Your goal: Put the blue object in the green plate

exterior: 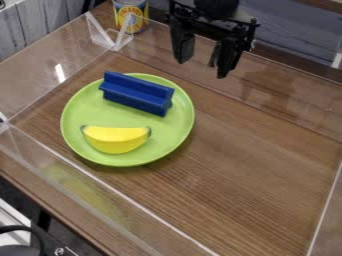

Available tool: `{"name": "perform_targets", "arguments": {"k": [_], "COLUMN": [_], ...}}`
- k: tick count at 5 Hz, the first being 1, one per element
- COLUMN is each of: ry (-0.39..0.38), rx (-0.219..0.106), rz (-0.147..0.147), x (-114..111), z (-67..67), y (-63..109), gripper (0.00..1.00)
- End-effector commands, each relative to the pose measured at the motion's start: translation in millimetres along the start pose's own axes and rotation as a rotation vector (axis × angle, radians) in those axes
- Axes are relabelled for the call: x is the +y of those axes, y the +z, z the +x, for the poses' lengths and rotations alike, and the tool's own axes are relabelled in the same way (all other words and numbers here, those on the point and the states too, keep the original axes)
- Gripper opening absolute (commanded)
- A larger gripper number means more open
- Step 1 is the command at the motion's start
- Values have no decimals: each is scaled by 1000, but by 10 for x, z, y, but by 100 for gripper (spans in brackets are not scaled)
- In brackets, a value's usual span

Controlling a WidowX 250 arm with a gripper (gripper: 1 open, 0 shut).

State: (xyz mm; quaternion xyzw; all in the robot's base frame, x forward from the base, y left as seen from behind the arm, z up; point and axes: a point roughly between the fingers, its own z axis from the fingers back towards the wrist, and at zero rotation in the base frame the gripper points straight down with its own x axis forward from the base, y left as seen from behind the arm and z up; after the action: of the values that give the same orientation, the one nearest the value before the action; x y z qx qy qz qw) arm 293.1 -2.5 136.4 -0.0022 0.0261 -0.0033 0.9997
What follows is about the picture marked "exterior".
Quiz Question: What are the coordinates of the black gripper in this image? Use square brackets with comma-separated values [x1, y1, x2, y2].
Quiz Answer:
[168, 0, 260, 79]

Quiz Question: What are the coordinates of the blue cross-shaped block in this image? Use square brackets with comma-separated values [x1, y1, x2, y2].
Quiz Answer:
[98, 71, 174, 117]

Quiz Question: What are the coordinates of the green round plate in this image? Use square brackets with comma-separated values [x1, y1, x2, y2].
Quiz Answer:
[59, 73, 194, 167]

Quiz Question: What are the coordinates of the yellow half-round block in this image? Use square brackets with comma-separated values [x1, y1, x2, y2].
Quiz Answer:
[80, 125, 152, 154]

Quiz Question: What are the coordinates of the black device with knob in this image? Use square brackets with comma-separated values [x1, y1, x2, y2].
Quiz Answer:
[31, 221, 102, 256]

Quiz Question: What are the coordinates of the clear acrylic enclosure wall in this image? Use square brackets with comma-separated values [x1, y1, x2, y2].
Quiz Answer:
[0, 11, 342, 256]

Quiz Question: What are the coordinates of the black cable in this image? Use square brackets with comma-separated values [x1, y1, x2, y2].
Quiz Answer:
[0, 225, 46, 256]

